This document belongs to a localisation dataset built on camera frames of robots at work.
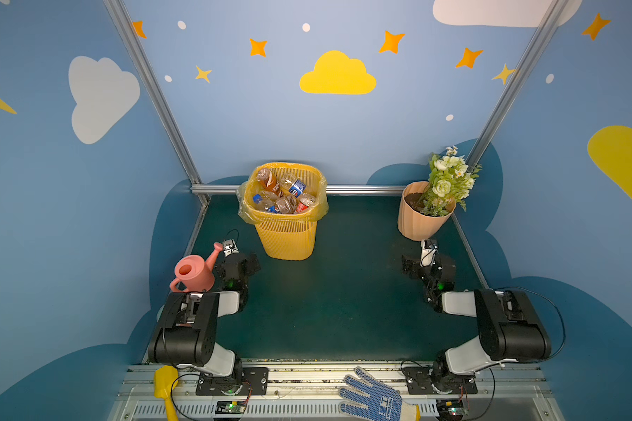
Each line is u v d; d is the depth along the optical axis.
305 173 0.93
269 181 0.89
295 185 0.93
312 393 0.73
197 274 0.84
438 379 0.68
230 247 0.80
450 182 0.89
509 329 0.46
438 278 0.74
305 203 0.84
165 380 0.73
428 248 0.83
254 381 0.74
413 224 0.98
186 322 0.50
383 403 0.71
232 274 0.72
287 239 0.96
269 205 0.90
